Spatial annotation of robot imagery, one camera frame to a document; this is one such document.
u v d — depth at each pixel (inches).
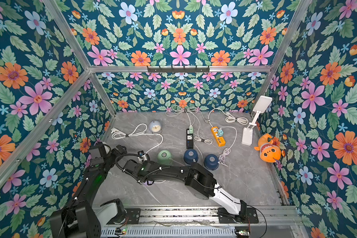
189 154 33.1
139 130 42.5
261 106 33.4
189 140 39.9
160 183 31.8
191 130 39.9
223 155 37.2
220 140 39.6
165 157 33.1
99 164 24.2
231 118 45.2
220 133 38.9
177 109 47.5
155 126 40.5
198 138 40.0
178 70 36.9
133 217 28.8
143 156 30.0
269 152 34.7
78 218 15.8
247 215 25.1
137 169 24.9
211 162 32.2
